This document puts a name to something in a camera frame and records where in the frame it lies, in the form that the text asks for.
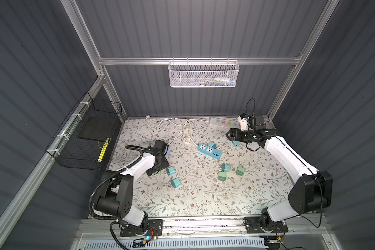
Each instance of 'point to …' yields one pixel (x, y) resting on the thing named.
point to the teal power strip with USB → (205, 149)
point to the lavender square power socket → (169, 152)
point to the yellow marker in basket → (103, 150)
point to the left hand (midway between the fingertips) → (159, 167)
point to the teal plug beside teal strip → (213, 145)
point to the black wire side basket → (69, 150)
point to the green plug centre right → (240, 171)
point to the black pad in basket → (97, 128)
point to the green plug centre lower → (222, 176)
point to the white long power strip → (228, 123)
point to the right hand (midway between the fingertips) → (235, 135)
